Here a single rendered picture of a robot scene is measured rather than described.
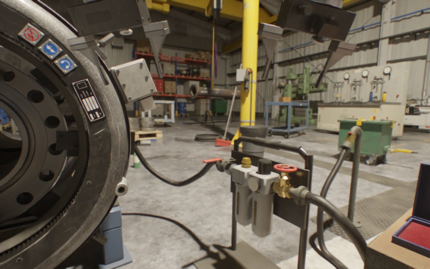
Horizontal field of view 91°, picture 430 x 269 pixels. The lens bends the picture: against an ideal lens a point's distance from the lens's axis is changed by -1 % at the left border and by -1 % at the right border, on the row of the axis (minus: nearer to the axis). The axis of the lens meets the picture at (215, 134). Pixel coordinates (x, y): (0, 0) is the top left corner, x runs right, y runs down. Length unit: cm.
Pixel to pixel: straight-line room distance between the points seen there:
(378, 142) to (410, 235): 274
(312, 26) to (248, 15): 379
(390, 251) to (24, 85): 86
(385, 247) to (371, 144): 281
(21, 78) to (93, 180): 32
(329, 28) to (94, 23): 42
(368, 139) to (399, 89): 331
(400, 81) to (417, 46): 492
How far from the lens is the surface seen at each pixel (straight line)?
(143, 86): 68
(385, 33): 1140
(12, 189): 79
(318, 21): 46
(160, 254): 119
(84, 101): 62
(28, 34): 64
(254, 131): 294
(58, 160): 76
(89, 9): 49
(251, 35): 413
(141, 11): 46
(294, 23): 46
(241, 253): 118
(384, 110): 596
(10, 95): 75
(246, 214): 90
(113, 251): 116
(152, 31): 46
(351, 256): 133
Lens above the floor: 69
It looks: 7 degrees down
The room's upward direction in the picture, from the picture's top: 1 degrees clockwise
